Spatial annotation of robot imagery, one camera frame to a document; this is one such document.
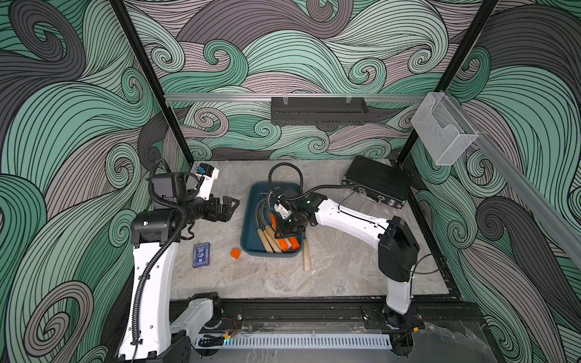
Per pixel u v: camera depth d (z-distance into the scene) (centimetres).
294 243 86
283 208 70
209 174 55
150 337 35
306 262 83
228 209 57
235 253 86
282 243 78
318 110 96
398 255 47
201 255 86
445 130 77
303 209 61
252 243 90
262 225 95
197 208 53
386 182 104
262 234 90
